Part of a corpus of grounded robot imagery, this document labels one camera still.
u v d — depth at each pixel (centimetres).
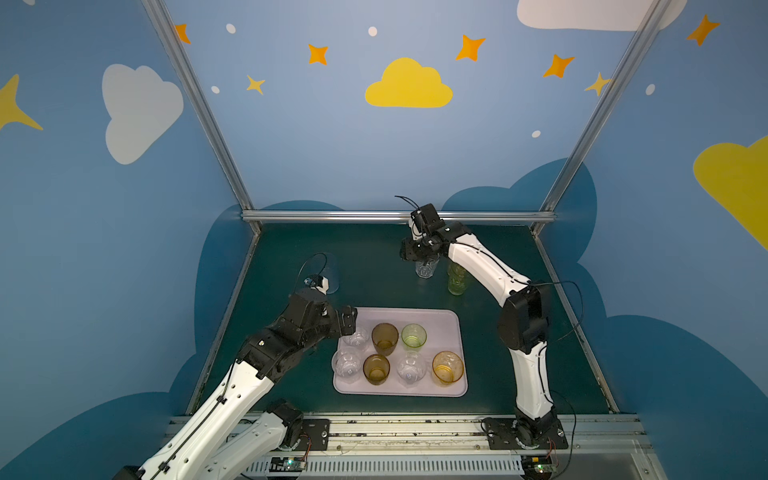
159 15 69
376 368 84
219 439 43
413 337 89
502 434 74
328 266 98
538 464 71
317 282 64
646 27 72
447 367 84
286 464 70
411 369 85
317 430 76
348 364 86
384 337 87
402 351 88
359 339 90
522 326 54
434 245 68
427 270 107
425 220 73
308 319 54
